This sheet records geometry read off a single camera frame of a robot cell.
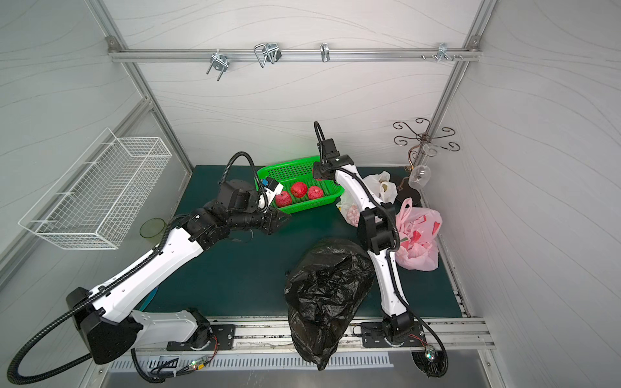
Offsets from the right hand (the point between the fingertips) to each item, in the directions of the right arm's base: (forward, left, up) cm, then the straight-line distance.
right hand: (321, 168), depth 99 cm
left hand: (-32, +9, +12) cm, 36 cm away
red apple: (-5, +3, -10) cm, 12 cm away
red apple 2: (-4, +10, -9) cm, 14 cm away
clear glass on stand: (-5, -39, +2) cm, 39 cm away
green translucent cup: (-29, +60, -3) cm, 67 cm away
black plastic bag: (-42, -3, -15) cm, 45 cm away
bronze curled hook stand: (+2, -39, +14) cm, 41 cm away
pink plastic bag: (-27, -35, -2) cm, 44 cm away
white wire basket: (-33, +64, +17) cm, 74 cm away
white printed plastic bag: (-7, -25, -3) cm, 26 cm away
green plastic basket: (+9, +14, -12) cm, 21 cm away
